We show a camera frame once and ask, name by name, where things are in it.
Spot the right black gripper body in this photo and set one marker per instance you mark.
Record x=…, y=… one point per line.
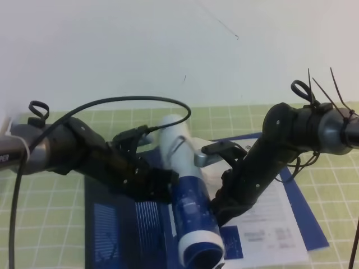
x=241, y=187

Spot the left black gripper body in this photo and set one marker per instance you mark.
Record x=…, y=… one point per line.
x=135, y=178

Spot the robot catalogue book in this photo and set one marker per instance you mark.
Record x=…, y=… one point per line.
x=122, y=233

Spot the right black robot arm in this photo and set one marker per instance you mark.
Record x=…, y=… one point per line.
x=287, y=132

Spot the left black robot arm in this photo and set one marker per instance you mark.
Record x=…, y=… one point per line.
x=74, y=146

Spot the green checked tablecloth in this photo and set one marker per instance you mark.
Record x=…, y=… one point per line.
x=50, y=211

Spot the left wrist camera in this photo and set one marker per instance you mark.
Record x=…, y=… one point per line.
x=130, y=140

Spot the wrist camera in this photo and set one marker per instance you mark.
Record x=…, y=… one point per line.
x=130, y=140
x=216, y=154

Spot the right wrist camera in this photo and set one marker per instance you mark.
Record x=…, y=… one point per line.
x=216, y=154

